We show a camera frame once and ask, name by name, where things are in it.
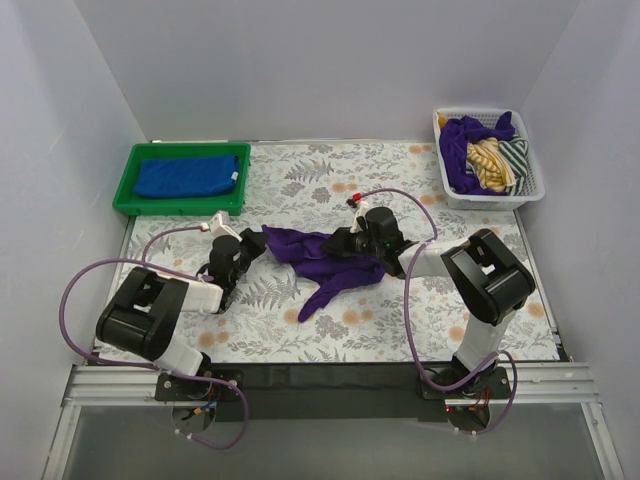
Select purple towel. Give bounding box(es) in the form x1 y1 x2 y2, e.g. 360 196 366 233
438 111 515 196
261 225 385 323

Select blue towel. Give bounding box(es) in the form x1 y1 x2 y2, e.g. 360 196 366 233
133 155 240 199

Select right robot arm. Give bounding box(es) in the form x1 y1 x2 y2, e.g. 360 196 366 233
322 207 536 393

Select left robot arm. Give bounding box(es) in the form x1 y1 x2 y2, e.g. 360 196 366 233
96 228 267 376

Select green plastic tray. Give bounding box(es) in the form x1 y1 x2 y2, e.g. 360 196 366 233
112 142 251 216

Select white plastic laundry basket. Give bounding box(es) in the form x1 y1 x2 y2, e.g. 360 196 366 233
433 107 545 211

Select yellow white striped towel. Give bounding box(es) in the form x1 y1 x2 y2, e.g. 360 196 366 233
467 137 516 193

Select green white striped towel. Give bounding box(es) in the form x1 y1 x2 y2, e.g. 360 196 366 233
499 136 529 196

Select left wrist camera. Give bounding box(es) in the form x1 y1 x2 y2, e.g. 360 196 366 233
199 211 241 241

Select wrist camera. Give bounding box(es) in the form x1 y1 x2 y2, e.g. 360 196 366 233
346 193 371 234
199 211 241 241

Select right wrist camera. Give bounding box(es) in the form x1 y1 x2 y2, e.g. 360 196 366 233
346 193 371 234

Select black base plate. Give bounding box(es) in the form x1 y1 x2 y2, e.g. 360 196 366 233
154 363 501 426

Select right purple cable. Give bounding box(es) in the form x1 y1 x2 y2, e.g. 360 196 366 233
357 187 521 435

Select aluminium rail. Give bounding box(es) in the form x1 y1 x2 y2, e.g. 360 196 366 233
63 362 600 406

